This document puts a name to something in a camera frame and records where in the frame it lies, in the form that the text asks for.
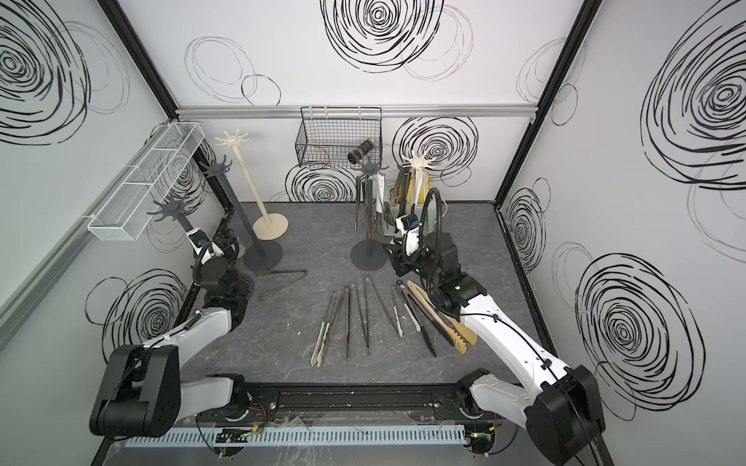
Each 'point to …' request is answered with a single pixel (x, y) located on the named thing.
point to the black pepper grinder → (356, 154)
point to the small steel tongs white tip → (395, 296)
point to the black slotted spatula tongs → (402, 188)
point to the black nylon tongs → (408, 294)
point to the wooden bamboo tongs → (455, 328)
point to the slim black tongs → (365, 331)
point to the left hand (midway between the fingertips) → (195, 241)
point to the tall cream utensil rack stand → (266, 226)
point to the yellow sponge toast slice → (421, 196)
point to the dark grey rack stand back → (369, 254)
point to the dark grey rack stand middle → (261, 254)
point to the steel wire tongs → (268, 294)
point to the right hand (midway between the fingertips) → (391, 243)
